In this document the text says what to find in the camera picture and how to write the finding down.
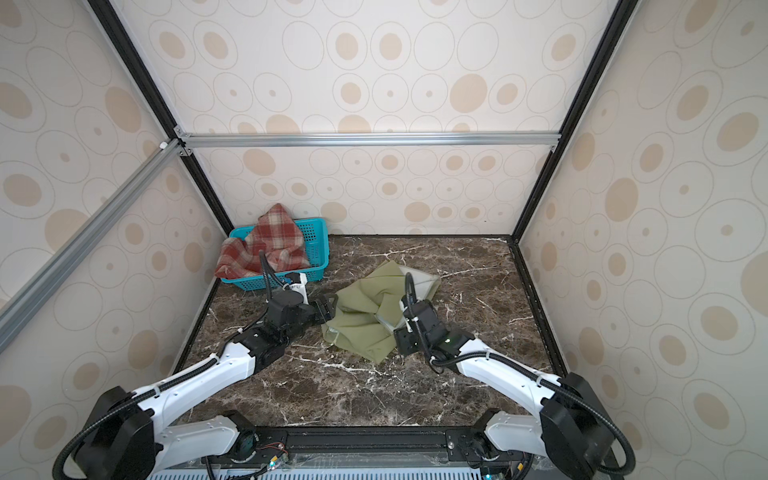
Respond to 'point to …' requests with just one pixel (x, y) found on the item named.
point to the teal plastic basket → (315, 235)
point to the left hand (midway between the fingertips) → (336, 295)
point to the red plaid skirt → (276, 234)
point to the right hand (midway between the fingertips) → (406, 330)
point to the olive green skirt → (366, 315)
